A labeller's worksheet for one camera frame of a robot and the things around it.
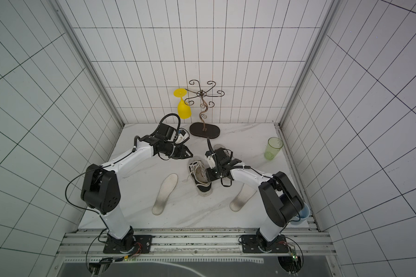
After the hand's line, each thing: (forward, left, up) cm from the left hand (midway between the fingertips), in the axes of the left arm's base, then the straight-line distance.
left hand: (187, 157), depth 86 cm
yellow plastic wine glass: (+28, +4, +9) cm, 29 cm away
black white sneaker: (-4, -5, -6) cm, 9 cm away
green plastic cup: (+11, -47, -3) cm, 49 cm away
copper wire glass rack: (+30, -7, -12) cm, 33 cm away
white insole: (-9, +11, -14) cm, 19 cm away
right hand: (-2, -10, -9) cm, 14 cm away
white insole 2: (-13, -31, -13) cm, 36 cm away
